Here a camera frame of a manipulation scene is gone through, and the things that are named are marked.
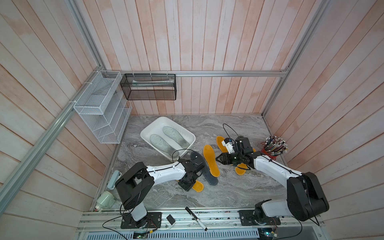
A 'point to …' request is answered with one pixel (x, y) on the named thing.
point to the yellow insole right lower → (241, 171)
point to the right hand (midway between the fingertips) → (218, 157)
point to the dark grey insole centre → (210, 178)
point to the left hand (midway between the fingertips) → (193, 186)
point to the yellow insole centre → (209, 155)
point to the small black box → (170, 219)
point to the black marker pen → (196, 219)
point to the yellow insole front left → (198, 186)
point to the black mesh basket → (149, 86)
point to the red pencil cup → (270, 156)
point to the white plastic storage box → (168, 137)
